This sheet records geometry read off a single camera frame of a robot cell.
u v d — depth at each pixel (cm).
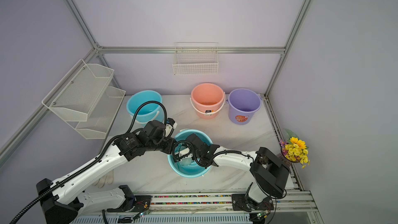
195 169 79
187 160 80
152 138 54
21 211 35
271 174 43
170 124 65
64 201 39
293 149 65
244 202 73
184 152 73
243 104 96
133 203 68
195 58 96
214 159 57
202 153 64
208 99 96
